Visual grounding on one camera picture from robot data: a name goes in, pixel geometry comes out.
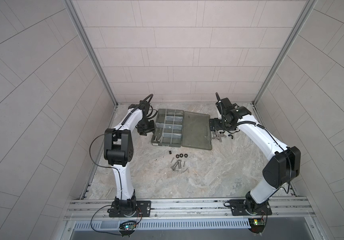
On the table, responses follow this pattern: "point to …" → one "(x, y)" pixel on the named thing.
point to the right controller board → (257, 225)
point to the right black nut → (186, 155)
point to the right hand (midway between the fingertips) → (215, 126)
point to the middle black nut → (181, 155)
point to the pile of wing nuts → (218, 136)
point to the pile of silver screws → (173, 167)
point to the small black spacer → (170, 152)
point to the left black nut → (177, 156)
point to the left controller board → (127, 226)
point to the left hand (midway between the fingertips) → (155, 129)
